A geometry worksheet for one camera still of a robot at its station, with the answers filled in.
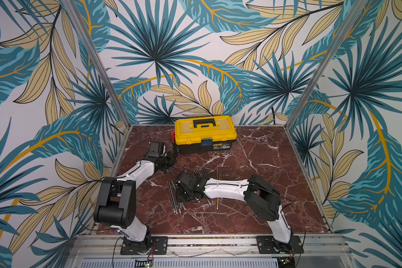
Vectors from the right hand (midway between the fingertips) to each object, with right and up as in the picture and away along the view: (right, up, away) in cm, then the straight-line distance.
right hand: (176, 197), depth 86 cm
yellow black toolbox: (+14, +33, +11) cm, 38 cm away
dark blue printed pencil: (+2, -3, -2) cm, 4 cm away
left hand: (-1, +18, +6) cm, 19 cm away
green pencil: (-2, -1, 0) cm, 2 cm away
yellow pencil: (+21, -3, 0) cm, 22 cm away
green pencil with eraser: (+4, -4, -2) cm, 6 cm away
